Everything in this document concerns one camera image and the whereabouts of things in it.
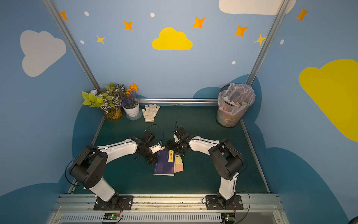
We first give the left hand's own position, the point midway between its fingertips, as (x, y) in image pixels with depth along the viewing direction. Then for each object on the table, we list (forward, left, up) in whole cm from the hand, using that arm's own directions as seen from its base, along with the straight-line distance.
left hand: (154, 155), depth 92 cm
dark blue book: (-7, -8, 0) cm, 11 cm away
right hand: (+3, -10, +3) cm, 11 cm away
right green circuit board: (-33, -44, -1) cm, 55 cm away
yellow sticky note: (-4, -16, +2) cm, 17 cm away
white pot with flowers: (+30, +19, +18) cm, 40 cm away
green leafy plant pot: (+28, +31, +24) cm, 48 cm away
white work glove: (+40, +10, -2) cm, 41 cm away
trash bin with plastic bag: (+40, -58, +12) cm, 72 cm away
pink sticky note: (-9, -17, +2) cm, 19 cm away
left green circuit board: (-34, +18, -2) cm, 39 cm away
